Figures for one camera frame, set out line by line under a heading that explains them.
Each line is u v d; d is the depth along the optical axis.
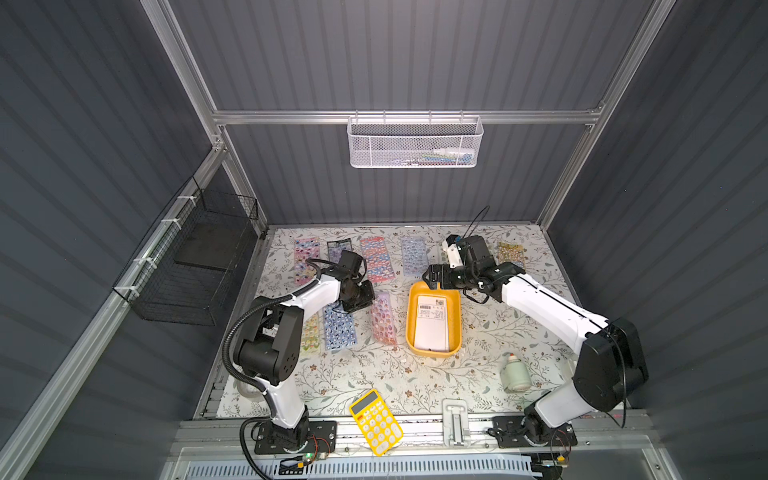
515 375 0.77
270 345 0.48
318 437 0.73
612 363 0.46
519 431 0.71
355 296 0.81
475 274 0.65
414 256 1.12
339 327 0.93
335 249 1.15
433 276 0.77
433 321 0.94
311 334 0.91
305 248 1.13
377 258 1.09
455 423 0.74
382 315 0.94
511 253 1.12
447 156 0.92
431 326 0.92
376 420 0.75
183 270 0.72
